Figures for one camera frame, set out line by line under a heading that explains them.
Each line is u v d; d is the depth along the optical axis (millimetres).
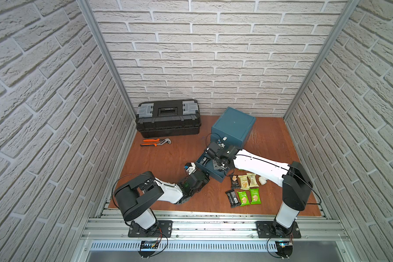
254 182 870
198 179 671
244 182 873
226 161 587
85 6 697
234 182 874
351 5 684
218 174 846
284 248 696
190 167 812
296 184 447
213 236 725
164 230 734
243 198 822
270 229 739
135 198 452
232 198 814
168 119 954
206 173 869
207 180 852
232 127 860
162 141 1033
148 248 710
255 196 830
